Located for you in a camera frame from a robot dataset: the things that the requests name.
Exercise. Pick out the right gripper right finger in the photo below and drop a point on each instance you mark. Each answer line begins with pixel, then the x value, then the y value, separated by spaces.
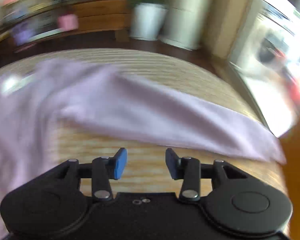
pixel 187 169

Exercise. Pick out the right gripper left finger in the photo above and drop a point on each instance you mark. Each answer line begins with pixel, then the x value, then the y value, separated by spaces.
pixel 104 169

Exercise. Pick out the lilac t-shirt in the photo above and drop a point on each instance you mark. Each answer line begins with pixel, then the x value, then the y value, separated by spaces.
pixel 90 109

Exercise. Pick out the washing machine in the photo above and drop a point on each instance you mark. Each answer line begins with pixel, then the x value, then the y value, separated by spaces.
pixel 270 48

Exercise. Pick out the pink container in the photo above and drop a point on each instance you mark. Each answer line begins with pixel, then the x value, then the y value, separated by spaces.
pixel 68 22

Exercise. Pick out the white plant pot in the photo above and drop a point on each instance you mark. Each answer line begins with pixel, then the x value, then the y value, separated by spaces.
pixel 147 21

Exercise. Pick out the purple watering can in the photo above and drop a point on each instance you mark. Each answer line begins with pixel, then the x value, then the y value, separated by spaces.
pixel 22 33

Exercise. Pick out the white standing air conditioner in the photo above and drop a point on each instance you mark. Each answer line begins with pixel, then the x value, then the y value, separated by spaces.
pixel 184 22

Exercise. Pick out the wooden tv cabinet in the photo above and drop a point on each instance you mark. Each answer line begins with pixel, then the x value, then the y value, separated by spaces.
pixel 93 16

